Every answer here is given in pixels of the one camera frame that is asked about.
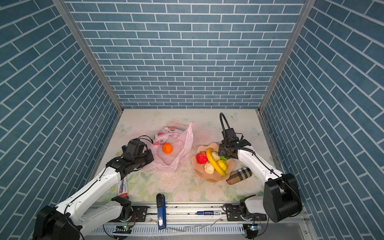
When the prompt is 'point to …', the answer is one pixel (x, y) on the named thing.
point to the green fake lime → (223, 158)
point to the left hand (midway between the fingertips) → (155, 155)
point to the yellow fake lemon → (222, 164)
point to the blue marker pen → (209, 213)
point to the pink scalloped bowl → (199, 169)
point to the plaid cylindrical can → (238, 175)
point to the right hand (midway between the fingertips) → (224, 149)
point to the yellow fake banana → (209, 152)
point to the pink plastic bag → (181, 139)
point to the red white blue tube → (123, 190)
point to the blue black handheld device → (161, 204)
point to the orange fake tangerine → (167, 148)
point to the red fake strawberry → (201, 158)
